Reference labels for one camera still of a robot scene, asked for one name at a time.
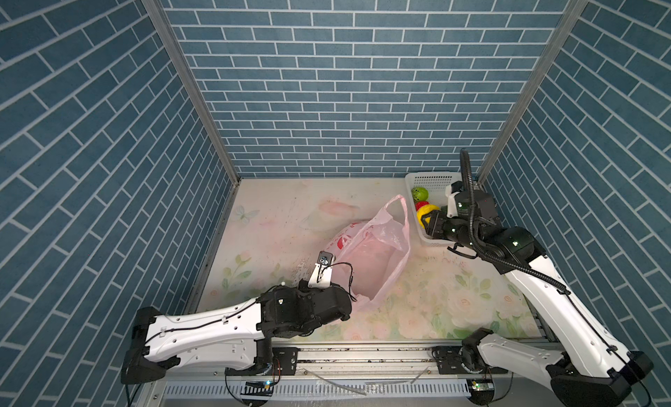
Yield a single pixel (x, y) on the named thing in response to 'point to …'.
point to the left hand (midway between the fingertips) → (338, 287)
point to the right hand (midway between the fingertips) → (429, 220)
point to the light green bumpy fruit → (419, 194)
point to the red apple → (420, 203)
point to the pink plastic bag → (370, 252)
